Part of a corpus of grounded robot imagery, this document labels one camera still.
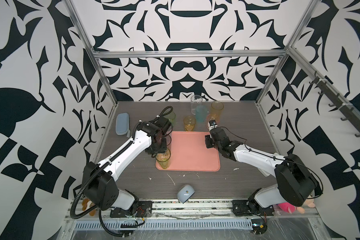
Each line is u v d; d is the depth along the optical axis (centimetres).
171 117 104
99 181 40
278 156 49
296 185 43
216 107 99
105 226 70
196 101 112
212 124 78
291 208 70
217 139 68
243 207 74
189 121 100
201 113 103
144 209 74
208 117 101
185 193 71
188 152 94
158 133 56
